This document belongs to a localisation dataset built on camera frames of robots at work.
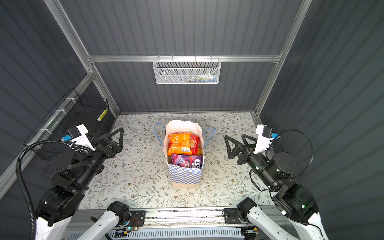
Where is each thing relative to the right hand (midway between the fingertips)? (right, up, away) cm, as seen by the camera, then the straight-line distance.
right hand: (234, 138), depth 52 cm
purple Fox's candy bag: (-18, -13, +22) cm, 31 cm away
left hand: (-43, +2, +2) cm, 43 cm away
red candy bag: (-14, -5, +29) cm, 33 cm away
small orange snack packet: (-22, -5, +26) cm, 35 cm away
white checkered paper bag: (-20, -20, +17) cm, 33 cm away
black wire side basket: (-80, +13, +44) cm, 92 cm away
